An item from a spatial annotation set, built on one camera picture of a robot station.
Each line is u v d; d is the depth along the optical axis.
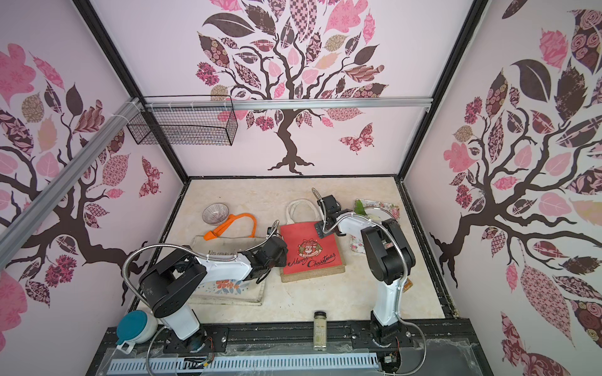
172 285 0.46
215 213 1.03
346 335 0.74
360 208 1.05
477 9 0.69
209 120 0.95
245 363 0.70
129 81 0.83
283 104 0.93
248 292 0.81
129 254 0.87
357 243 0.97
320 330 0.73
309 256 0.91
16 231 0.50
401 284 0.53
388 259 0.50
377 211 1.04
